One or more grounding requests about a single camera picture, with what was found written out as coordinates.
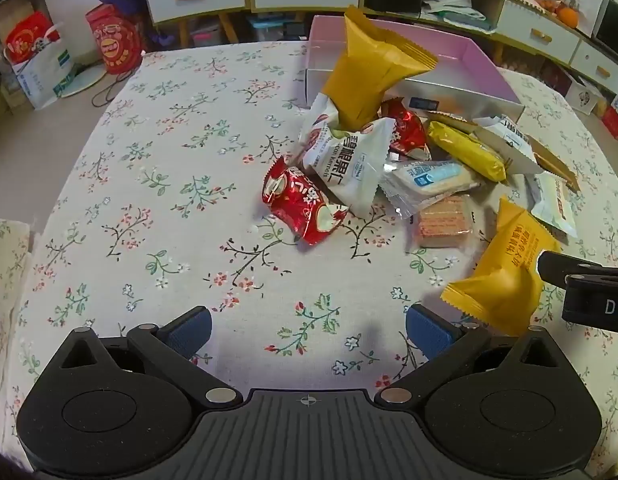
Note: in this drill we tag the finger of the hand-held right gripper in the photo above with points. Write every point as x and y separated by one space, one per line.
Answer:
559 265

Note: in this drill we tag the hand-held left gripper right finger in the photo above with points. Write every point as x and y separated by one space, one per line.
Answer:
429 332

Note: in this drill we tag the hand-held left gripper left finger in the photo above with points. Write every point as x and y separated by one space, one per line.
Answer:
189 332

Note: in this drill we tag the white pale-blue snack packet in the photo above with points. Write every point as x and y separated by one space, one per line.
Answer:
554 205

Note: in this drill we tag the small yellow snack packet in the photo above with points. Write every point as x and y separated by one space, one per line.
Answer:
499 280

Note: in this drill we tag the gold-brown snack bar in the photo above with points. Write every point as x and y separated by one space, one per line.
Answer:
556 170

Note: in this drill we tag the clear pink wafer packet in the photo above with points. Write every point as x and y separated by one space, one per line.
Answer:
444 222

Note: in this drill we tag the yellow biscuit packet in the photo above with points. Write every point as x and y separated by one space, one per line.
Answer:
469 152

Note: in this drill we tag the clear blue-label wafer packet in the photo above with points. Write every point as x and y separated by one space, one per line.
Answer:
429 180

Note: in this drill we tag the red foil snack packet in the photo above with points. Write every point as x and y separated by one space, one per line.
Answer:
409 132
299 205

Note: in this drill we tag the white nut snack packet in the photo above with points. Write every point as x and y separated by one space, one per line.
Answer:
349 175

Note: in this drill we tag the pink cardboard box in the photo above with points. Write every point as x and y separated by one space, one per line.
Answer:
454 60

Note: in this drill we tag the large golden-yellow snack packet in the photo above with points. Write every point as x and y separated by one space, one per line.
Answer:
369 75

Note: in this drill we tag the stack of red boxes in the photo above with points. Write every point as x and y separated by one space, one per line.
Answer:
616 115

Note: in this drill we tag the white printed carton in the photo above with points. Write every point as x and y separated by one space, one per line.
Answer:
584 95

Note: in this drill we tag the black microwave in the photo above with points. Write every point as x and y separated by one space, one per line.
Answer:
614 25

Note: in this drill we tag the orange fruit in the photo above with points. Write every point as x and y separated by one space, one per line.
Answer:
569 16

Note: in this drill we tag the pile of papers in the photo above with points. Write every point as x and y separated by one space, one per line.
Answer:
456 10

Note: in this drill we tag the clear bin pink contents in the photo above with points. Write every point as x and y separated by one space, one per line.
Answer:
206 35

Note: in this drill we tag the red gift bag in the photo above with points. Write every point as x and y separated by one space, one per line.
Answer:
114 42

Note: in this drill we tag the red and white shopping bag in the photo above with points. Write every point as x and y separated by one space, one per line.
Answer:
34 60

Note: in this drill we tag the clear bin blue lid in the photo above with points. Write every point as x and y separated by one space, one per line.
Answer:
269 27

